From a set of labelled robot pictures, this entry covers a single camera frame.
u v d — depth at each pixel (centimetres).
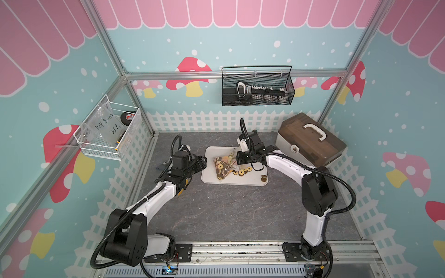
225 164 100
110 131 70
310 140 93
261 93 88
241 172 97
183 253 74
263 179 97
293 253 74
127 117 81
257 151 70
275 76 92
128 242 41
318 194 50
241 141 84
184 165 69
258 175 96
